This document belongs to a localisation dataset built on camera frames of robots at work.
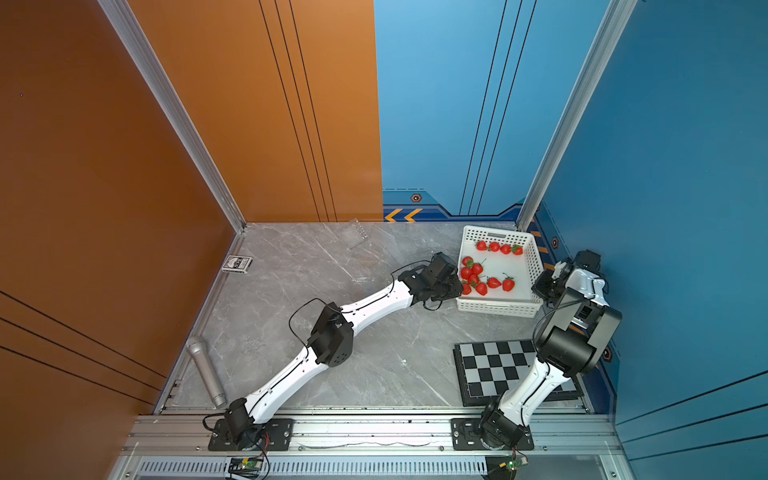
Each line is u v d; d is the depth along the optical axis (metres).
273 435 0.73
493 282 0.99
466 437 0.72
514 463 0.70
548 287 0.82
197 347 0.85
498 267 1.09
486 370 0.81
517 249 1.09
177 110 0.87
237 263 1.06
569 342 0.51
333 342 0.65
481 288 0.99
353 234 1.16
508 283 0.99
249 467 0.71
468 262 1.05
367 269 1.06
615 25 0.71
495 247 1.10
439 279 0.78
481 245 1.11
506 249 1.09
